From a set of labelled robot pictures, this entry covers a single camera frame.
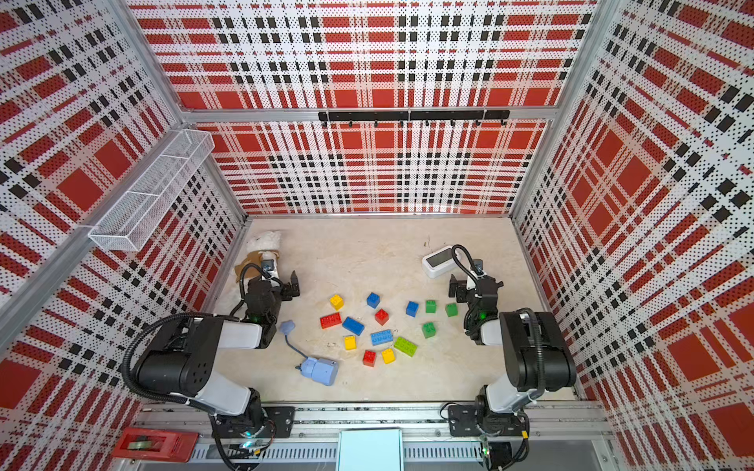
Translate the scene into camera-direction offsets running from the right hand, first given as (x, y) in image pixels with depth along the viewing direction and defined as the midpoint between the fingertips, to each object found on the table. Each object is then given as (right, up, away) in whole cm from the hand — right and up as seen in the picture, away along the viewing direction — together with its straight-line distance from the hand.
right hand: (470, 274), depth 95 cm
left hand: (-61, +1, -1) cm, 61 cm away
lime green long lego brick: (-22, -20, -10) cm, 31 cm away
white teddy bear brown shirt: (-71, +9, +7) cm, 72 cm away
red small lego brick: (-29, -13, -5) cm, 32 cm away
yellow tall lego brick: (-44, -9, -2) cm, 45 cm away
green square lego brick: (-15, -16, -8) cm, 23 cm away
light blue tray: (-31, -38, -27) cm, 56 cm away
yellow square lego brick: (-38, -20, -8) cm, 44 cm away
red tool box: (-80, -36, -29) cm, 92 cm away
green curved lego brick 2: (-7, -11, -2) cm, 13 cm away
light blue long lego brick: (-29, -19, -6) cm, 35 cm away
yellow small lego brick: (-27, -23, -11) cm, 37 cm away
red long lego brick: (-45, -14, -4) cm, 48 cm away
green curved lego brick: (-13, -10, -1) cm, 17 cm away
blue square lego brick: (-32, -9, 0) cm, 33 cm away
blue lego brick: (-19, -11, -3) cm, 22 cm away
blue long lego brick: (-38, -16, -4) cm, 41 cm away
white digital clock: (-9, +3, +6) cm, 11 cm away
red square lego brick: (-32, -23, -13) cm, 41 cm away
